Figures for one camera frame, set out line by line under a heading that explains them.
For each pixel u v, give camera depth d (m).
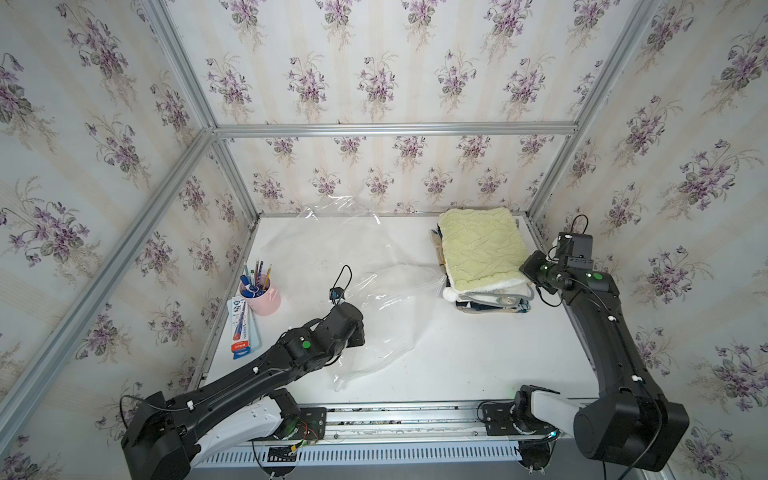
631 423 0.38
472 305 0.88
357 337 0.69
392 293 0.78
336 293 0.70
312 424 0.72
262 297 0.84
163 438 0.38
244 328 0.86
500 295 0.86
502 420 0.73
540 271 0.67
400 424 0.75
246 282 0.88
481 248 0.89
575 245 0.58
